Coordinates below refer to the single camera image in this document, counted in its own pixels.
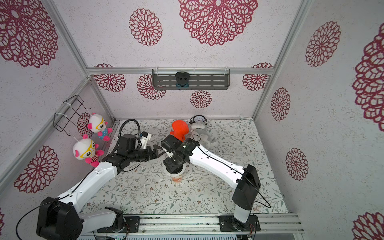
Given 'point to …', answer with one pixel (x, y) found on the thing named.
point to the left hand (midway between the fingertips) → (162, 153)
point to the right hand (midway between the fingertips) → (171, 162)
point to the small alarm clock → (197, 118)
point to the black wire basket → (72, 109)
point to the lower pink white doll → (86, 149)
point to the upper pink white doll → (97, 124)
